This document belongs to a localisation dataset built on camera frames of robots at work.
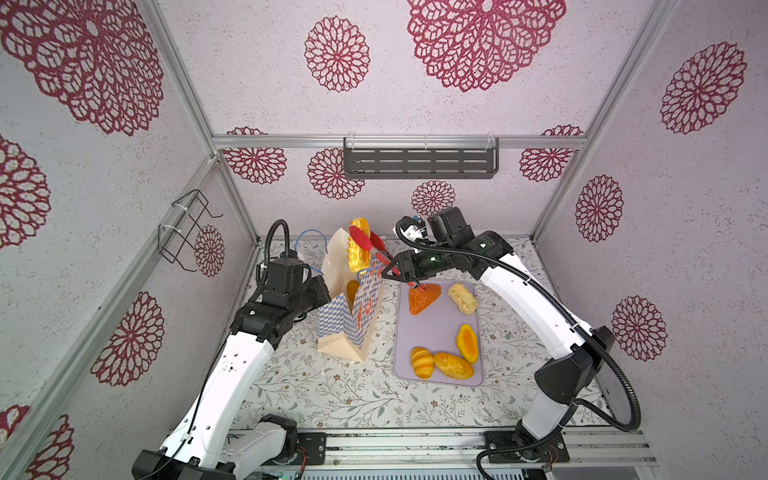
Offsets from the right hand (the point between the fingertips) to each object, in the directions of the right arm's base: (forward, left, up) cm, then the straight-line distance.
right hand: (387, 268), depth 70 cm
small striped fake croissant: (-10, -10, -29) cm, 32 cm away
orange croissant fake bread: (+10, -10, -28) cm, 31 cm away
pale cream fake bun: (+11, -25, -28) cm, 39 cm away
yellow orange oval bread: (-4, -24, -30) cm, 38 cm away
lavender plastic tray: (+2, -14, -32) cm, 35 cm away
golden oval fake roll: (-12, -18, -27) cm, 35 cm away
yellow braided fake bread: (+4, +7, 0) cm, 8 cm away
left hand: (-2, +15, -7) cm, 17 cm away
